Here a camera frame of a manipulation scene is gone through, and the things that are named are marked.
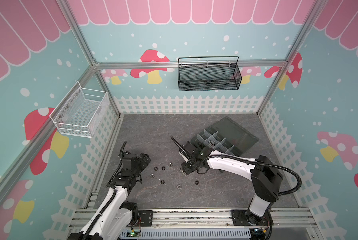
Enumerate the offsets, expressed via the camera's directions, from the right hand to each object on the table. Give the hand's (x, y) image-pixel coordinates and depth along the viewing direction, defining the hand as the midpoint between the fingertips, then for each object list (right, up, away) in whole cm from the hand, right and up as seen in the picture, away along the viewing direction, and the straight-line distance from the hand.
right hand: (185, 167), depth 85 cm
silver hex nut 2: (-4, -11, -1) cm, 11 cm away
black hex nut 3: (-13, -9, +2) cm, 16 cm away
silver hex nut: (-19, -6, +3) cm, 20 cm away
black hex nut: (-18, -2, +7) cm, 19 cm away
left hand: (-23, +3, +1) cm, 23 cm away
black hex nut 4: (+7, -9, +1) cm, 11 cm away
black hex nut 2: (-13, -2, +7) cm, 15 cm away
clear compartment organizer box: (+30, +17, +21) cm, 40 cm away
